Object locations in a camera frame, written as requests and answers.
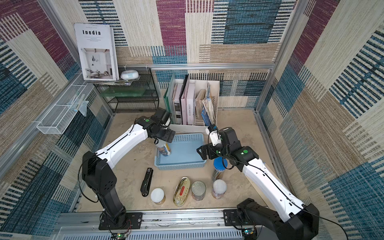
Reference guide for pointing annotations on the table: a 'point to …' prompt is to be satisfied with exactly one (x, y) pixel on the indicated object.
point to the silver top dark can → (198, 189)
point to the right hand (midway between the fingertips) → (204, 145)
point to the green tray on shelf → (124, 92)
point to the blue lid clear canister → (220, 164)
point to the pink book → (188, 100)
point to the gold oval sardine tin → (181, 191)
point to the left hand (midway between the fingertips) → (165, 133)
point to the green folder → (168, 98)
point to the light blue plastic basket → (184, 153)
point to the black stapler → (145, 186)
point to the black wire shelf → (148, 102)
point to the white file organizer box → (206, 106)
